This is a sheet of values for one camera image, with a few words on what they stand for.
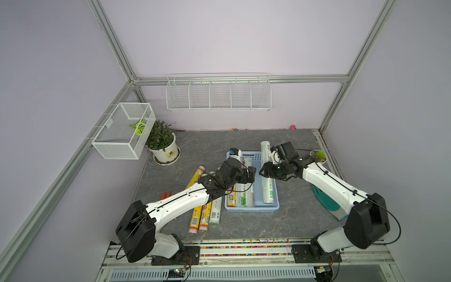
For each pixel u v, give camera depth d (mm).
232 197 868
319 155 940
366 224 417
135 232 407
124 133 828
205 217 807
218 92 992
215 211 819
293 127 1237
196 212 824
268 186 771
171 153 1010
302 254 740
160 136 929
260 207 848
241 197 853
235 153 693
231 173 580
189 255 724
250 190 887
